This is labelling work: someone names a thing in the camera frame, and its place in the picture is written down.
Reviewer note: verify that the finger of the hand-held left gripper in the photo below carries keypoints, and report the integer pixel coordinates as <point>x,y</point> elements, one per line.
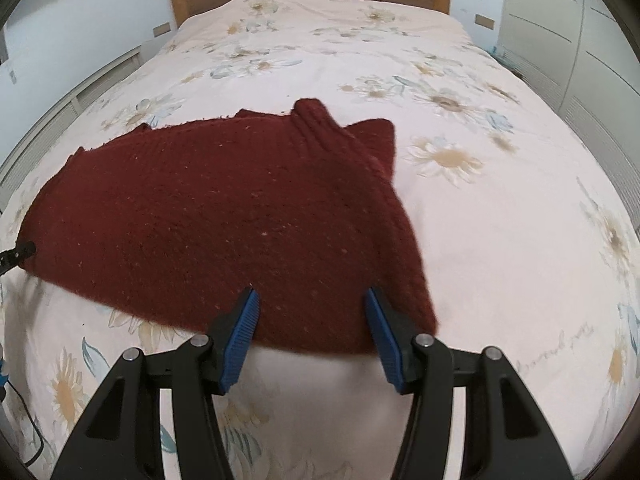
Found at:
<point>17,255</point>

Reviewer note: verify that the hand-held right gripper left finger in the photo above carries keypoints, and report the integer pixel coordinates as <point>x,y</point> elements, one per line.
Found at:
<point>242,335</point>

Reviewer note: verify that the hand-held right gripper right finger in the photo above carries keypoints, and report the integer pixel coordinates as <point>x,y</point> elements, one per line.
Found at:
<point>382,340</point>

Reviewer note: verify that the dark red knitted sweater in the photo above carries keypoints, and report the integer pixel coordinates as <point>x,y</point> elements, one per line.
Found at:
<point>225,220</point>

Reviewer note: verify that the floral bed blanket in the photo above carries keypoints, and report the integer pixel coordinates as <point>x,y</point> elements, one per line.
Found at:
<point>500,260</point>

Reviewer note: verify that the white low slatted cabinet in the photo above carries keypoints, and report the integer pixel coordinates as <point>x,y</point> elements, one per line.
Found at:
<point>60,110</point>

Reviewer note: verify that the white wardrobe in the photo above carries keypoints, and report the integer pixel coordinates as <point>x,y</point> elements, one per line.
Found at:
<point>575,35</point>

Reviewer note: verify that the wall socket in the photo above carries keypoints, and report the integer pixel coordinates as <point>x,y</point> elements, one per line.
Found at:
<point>484,21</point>
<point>161,28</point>

